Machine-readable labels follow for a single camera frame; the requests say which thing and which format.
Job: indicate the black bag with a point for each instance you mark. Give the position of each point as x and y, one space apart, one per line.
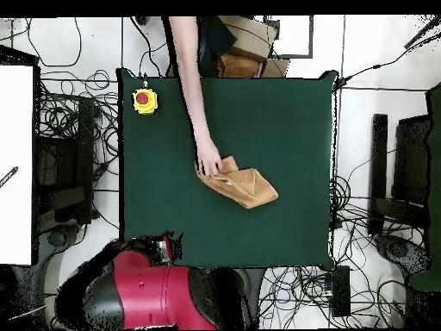
213 41

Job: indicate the black stand base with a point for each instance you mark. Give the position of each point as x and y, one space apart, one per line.
58 238
396 250

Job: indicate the small brown cardboard box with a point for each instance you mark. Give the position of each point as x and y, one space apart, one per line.
237 65

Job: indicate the person's forearm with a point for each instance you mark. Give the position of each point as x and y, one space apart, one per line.
187 69

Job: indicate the orange terry towel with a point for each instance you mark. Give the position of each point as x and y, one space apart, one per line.
241 186

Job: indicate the large cardboard box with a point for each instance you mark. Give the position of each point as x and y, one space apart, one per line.
251 34

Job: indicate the white board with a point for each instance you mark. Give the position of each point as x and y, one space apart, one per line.
15 155

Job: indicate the dark green table cloth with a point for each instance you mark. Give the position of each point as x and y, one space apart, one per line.
275 138

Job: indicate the green covered side table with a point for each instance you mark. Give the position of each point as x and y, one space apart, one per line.
434 172

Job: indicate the black equipment rack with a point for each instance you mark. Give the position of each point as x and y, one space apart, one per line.
65 162

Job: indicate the yellow red emergency stop button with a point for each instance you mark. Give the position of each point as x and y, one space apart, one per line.
144 101

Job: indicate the black power strip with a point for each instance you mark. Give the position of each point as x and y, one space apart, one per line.
341 293

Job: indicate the black flat floor bar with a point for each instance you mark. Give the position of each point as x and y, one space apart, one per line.
378 165

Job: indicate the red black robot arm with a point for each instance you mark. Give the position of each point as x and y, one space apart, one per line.
155 293

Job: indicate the person's hand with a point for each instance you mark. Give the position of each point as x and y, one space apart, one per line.
208 155

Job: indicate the black-framed white panel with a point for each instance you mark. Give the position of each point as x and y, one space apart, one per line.
293 38

